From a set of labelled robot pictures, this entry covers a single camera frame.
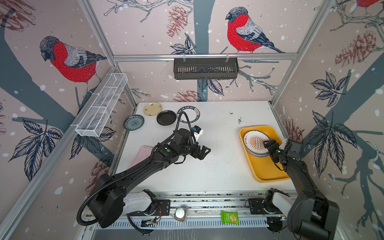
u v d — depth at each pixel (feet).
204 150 2.27
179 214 2.09
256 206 2.42
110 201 1.29
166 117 3.71
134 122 3.61
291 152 2.13
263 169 2.87
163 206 2.47
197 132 2.29
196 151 2.24
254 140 3.12
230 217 2.29
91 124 2.32
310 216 1.31
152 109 3.92
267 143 2.62
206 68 3.44
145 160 1.69
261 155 2.87
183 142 2.01
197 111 3.74
